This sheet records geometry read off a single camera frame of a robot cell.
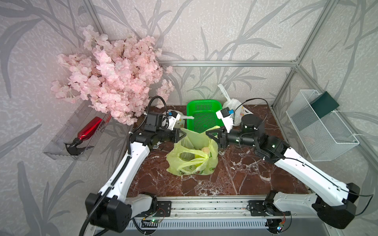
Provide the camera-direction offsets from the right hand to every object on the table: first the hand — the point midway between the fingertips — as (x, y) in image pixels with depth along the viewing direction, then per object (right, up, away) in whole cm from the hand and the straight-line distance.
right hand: (206, 132), depth 61 cm
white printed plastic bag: (+22, +14, +39) cm, 47 cm away
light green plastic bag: (-4, -10, +3) cm, 11 cm away
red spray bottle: (-52, -1, +2) cm, 52 cm away
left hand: (-10, -2, +12) cm, 16 cm away
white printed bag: (-15, +2, +40) cm, 43 cm away
